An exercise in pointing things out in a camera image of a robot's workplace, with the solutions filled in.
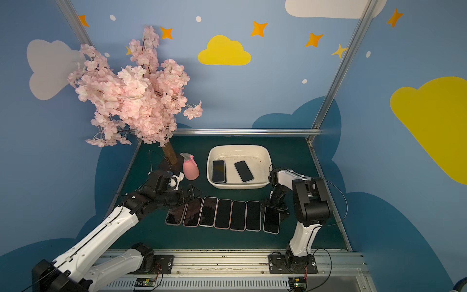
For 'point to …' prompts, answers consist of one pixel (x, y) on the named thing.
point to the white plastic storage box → (258, 158)
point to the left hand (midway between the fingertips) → (196, 193)
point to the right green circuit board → (298, 284)
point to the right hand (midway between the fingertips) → (272, 215)
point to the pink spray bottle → (190, 168)
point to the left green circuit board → (145, 282)
